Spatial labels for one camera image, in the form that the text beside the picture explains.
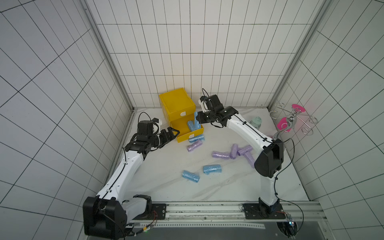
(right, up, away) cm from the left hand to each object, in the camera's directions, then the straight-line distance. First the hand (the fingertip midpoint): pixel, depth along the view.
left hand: (173, 137), depth 79 cm
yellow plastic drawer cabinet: (+2, +16, +12) cm, 20 cm away
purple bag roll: (+12, -7, +17) cm, 22 cm away
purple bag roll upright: (+36, -10, +14) cm, 40 cm away
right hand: (+14, +14, +8) cm, 22 cm away
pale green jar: (+54, +8, +21) cm, 59 cm away
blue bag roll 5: (+10, -22, +3) cm, 24 cm away
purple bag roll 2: (+29, -13, +11) cm, 34 cm away
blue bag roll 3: (+12, -3, +19) cm, 22 cm away
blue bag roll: (+13, +7, +4) cm, 15 cm away
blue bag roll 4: (+22, -18, +5) cm, 29 cm away
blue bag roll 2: (+9, +6, +18) cm, 21 cm away
